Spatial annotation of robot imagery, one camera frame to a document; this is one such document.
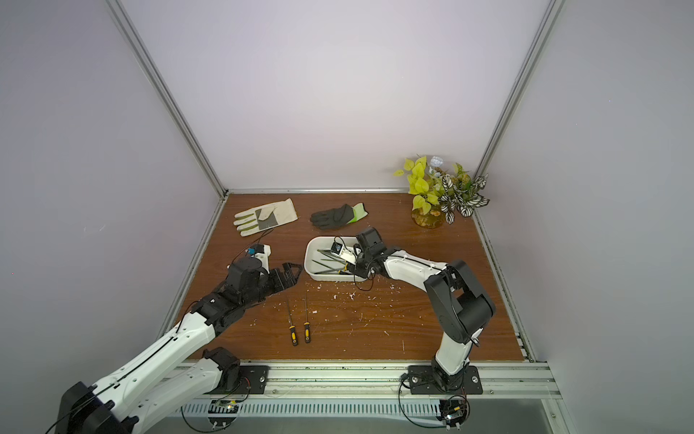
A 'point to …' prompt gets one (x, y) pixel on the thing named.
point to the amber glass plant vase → (434, 219)
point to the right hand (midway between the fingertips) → (353, 252)
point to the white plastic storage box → (322, 266)
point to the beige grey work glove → (265, 217)
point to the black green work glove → (338, 217)
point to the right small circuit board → (453, 411)
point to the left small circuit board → (222, 413)
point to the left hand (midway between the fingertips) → (296, 270)
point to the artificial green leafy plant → (451, 188)
